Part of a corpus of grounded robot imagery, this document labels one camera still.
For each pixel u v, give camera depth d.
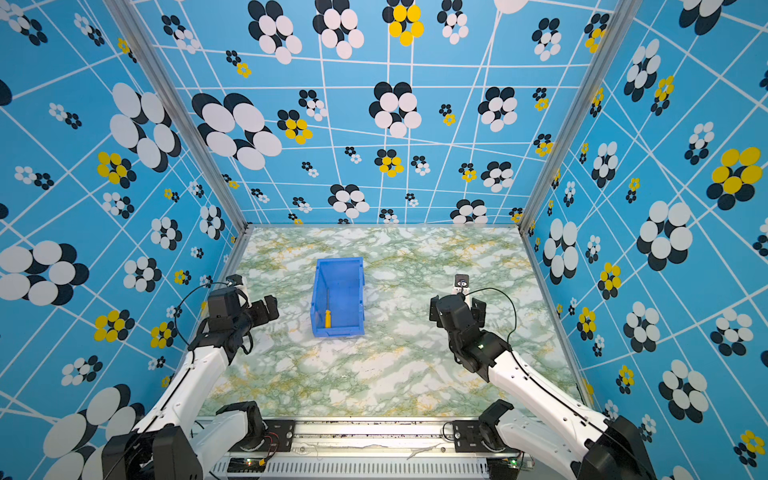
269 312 0.78
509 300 1.00
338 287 1.02
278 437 0.72
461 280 0.68
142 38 0.73
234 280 0.74
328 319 0.93
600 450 0.39
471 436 0.73
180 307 0.91
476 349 0.56
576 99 0.84
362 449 0.72
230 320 0.64
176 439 0.41
